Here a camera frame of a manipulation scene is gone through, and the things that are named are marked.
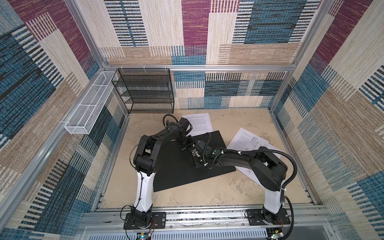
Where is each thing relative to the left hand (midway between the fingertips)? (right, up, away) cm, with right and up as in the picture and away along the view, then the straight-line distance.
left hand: (194, 147), depth 96 cm
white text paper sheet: (+5, +15, +18) cm, 24 cm away
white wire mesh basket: (-50, +17, -28) cm, 59 cm away
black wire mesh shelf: (-36, +39, +14) cm, 55 cm away
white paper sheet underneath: (+34, +3, +8) cm, 35 cm away
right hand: (+1, -10, -5) cm, 11 cm away
